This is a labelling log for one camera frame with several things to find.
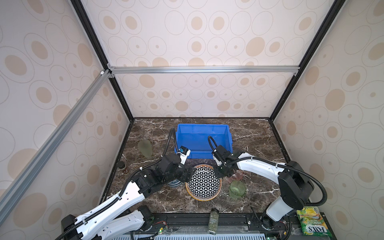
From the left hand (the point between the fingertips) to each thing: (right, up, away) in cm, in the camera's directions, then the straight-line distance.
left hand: (194, 167), depth 70 cm
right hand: (+13, -8, +17) cm, 23 cm away
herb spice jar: (+9, -26, +1) cm, 28 cm away
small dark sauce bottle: (-40, -2, +13) cm, 42 cm away
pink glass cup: (+26, -9, +17) cm, 32 cm away
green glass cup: (+25, -16, +15) cm, 33 cm away
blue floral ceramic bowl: (-10, -11, +8) cm, 17 cm away
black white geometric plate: (+6, -13, +13) cm, 19 cm away
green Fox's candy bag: (+57, -27, +1) cm, 63 cm away
